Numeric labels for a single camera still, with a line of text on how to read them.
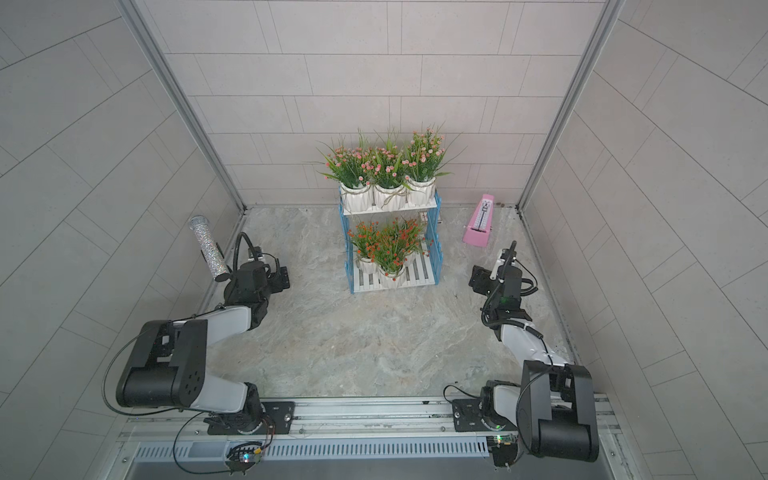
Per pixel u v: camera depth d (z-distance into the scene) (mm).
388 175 707
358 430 703
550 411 405
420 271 964
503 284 644
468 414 712
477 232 1020
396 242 847
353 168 719
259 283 719
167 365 430
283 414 714
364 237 887
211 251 767
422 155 708
